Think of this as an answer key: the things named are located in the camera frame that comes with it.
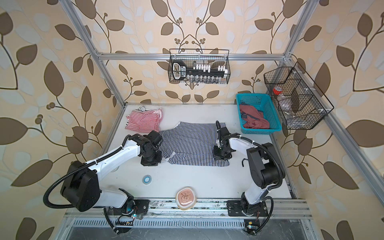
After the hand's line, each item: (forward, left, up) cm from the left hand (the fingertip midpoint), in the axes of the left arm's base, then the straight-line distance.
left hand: (160, 162), depth 82 cm
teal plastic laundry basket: (+52, -69, -1) cm, 87 cm away
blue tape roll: (-7, +8, -8) cm, 13 cm away
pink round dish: (-16, -15, -5) cm, 23 cm away
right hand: (+6, -32, -7) cm, 33 cm away
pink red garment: (+38, -61, -4) cm, 72 cm away
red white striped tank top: (+33, +18, -4) cm, 38 cm away
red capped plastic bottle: (+32, -64, +27) cm, 77 cm away
